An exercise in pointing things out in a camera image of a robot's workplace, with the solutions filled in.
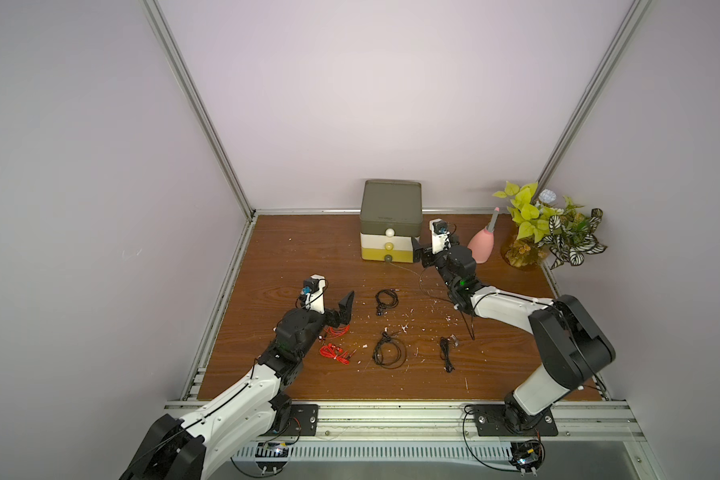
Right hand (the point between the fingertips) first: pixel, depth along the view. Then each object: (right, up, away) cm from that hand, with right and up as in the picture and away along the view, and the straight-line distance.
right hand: (430, 229), depth 86 cm
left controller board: (-42, -57, -15) cm, 72 cm away
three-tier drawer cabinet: (-11, +12, +12) cm, 20 cm away
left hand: (-26, -17, -8) cm, 32 cm away
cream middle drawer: (-14, -4, +11) cm, 18 cm away
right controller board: (+20, -55, -17) cm, 61 cm away
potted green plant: (+38, -1, -3) cm, 38 cm away
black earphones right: (+3, -35, -3) cm, 36 cm away
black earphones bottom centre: (-16, -36, -2) cm, 39 cm away
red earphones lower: (-29, -35, -3) cm, 46 cm away
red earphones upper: (-30, -31, +1) cm, 43 cm away
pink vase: (+21, -4, +13) cm, 25 cm away
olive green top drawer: (-11, +2, +8) cm, 14 cm away
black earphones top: (-15, -25, +7) cm, 30 cm away
